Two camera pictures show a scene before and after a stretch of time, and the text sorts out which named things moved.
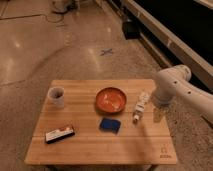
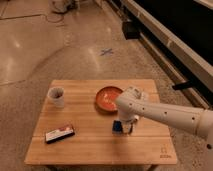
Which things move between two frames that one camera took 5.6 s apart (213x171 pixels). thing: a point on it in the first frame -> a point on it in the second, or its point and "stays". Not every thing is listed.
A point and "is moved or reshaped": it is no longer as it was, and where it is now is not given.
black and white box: x=58 y=134 stays
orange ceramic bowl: x=110 y=100 stays
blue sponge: x=110 y=124 is moved or reshaped
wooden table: x=101 y=122 stays
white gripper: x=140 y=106 -> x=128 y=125
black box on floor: x=131 y=29 stays
